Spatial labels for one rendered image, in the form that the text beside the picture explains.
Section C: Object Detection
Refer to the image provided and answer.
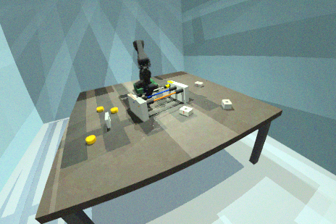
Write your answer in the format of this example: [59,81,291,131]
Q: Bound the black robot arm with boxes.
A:
[133,40,151,89]

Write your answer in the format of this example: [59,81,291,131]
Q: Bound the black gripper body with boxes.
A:
[141,76,158,91]

